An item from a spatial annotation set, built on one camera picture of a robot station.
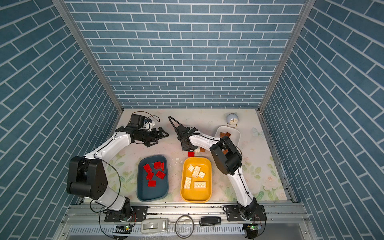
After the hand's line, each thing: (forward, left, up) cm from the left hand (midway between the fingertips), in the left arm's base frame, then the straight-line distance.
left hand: (164, 137), depth 87 cm
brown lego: (-2, -23, -12) cm, 26 cm away
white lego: (-22, -14, -13) cm, 29 cm away
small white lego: (-18, -22, -13) cm, 31 cm away
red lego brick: (-18, +1, -12) cm, 22 cm away
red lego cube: (-12, +4, -12) cm, 18 cm away
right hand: (+2, -13, -14) cm, 19 cm away
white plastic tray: (+10, -47, -12) cm, 50 cm away
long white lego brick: (-16, -19, -12) cm, 28 cm away
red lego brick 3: (-14, +10, -12) cm, 21 cm away
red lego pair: (-17, +8, -14) cm, 24 cm away
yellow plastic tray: (-28, -19, -16) cm, 38 cm away
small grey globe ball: (+19, -45, -6) cm, 50 cm away
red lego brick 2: (-22, +6, -14) cm, 27 cm away
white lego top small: (-14, -16, -13) cm, 25 cm away
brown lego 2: (+10, -38, -12) cm, 41 cm away
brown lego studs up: (+9, -41, -10) cm, 43 cm away
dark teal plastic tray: (-28, +8, -13) cm, 31 cm away
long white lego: (-23, -21, -13) cm, 34 cm away
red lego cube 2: (-13, +1, -11) cm, 17 cm away
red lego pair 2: (-4, -16, -14) cm, 22 cm away
